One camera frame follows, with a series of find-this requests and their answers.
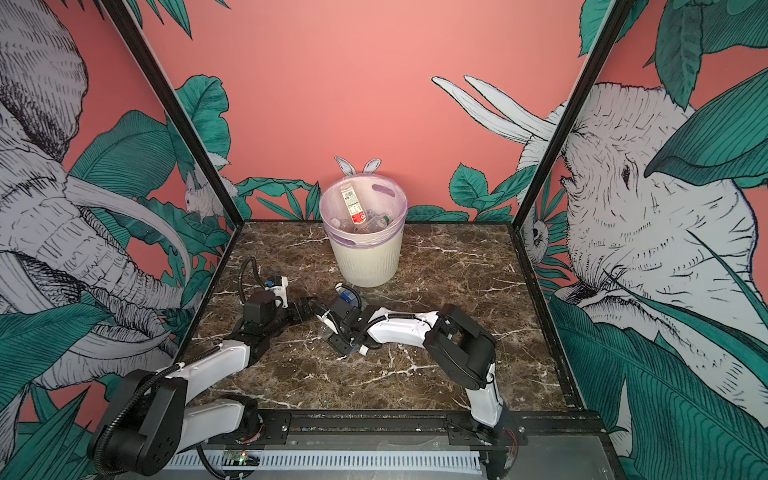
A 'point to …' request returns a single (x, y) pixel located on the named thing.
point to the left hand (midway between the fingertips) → (307, 296)
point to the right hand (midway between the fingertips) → (335, 335)
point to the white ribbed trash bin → (371, 266)
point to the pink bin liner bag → (374, 192)
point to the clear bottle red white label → (355, 211)
